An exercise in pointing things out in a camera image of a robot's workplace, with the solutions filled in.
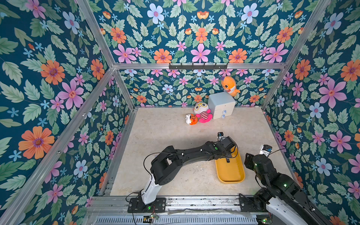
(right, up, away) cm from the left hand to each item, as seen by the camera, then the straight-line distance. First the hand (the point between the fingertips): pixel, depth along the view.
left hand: (231, 151), depth 84 cm
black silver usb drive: (-1, -7, +5) cm, 8 cm away
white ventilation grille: (-30, -32, -14) cm, 46 cm away
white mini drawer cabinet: (-2, +30, +20) cm, 36 cm away
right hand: (+7, 0, -8) cm, 11 cm away
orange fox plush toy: (+2, +44, +12) cm, 45 cm away
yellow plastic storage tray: (+1, -13, 0) cm, 13 cm away
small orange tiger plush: (-24, +20, +21) cm, 38 cm away
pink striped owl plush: (-15, +25, +24) cm, 38 cm away
